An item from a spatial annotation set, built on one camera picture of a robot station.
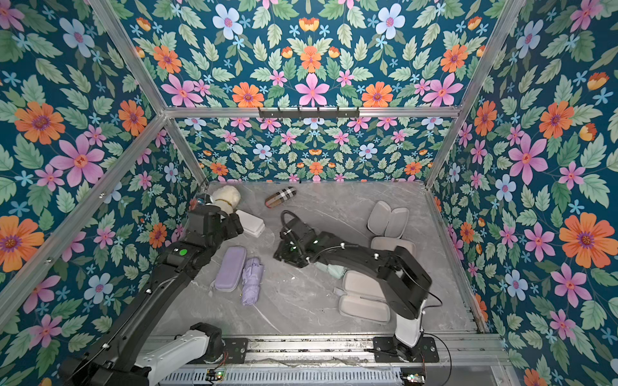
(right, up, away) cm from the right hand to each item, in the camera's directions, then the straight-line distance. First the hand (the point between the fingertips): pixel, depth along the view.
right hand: (280, 251), depth 83 cm
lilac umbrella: (-11, -10, +3) cm, 15 cm away
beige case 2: (+29, -17, +1) cm, 34 cm away
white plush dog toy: (-27, +19, +21) cm, 39 cm away
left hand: (-14, +12, -6) cm, 20 cm away
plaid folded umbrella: (-6, +20, +28) cm, 35 cm away
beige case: (+42, +9, +22) cm, 48 cm away
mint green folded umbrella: (+20, -8, +4) cm, 22 cm away
